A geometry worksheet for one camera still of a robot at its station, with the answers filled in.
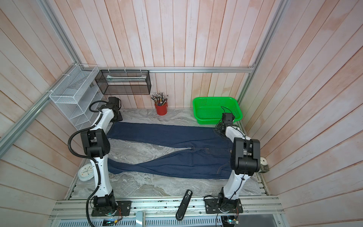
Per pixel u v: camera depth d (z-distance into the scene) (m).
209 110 1.17
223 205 0.67
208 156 0.91
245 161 0.51
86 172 0.84
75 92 0.78
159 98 1.04
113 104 0.83
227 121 0.78
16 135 0.54
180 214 0.67
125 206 0.73
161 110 1.14
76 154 0.54
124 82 1.05
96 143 0.61
